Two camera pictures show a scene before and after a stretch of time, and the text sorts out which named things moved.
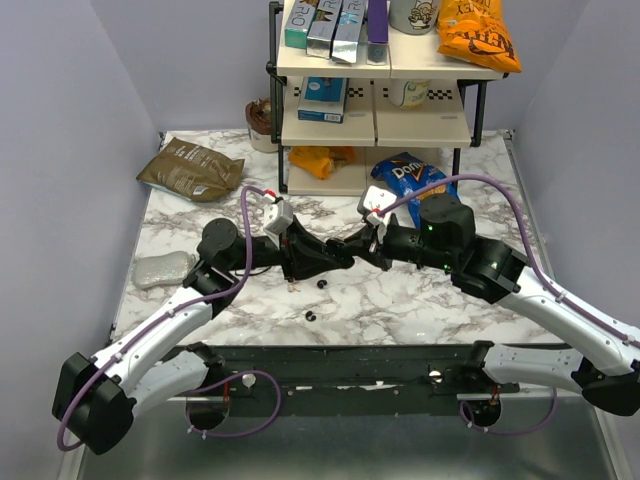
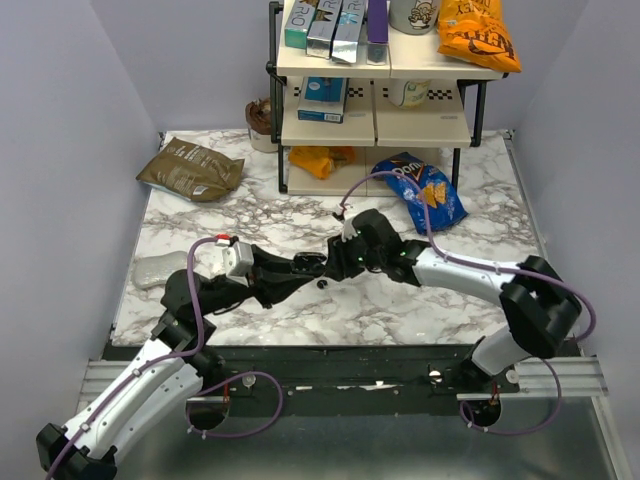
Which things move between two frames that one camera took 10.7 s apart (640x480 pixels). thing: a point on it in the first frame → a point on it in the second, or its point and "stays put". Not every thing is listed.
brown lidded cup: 258,114 stays put
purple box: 378,32 stays put
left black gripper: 303,255 → 273,279
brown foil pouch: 191,171 stays put
